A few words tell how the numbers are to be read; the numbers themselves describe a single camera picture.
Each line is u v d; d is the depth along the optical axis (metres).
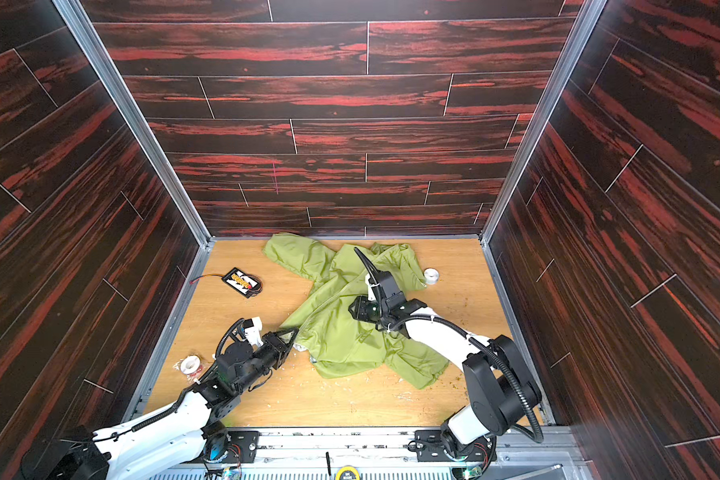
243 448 0.73
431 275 1.05
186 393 0.59
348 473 0.69
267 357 0.72
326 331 0.87
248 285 1.05
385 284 0.68
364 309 0.77
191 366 0.86
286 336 0.78
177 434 0.55
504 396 0.43
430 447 0.73
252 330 0.75
